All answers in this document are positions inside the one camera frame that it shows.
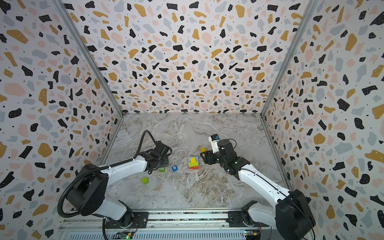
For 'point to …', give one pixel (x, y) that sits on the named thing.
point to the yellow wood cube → (193, 160)
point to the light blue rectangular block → (196, 157)
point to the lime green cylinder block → (145, 180)
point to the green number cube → (162, 169)
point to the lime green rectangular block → (193, 164)
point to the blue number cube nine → (174, 168)
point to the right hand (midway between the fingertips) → (203, 150)
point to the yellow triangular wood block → (203, 149)
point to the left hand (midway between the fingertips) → (165, 159)
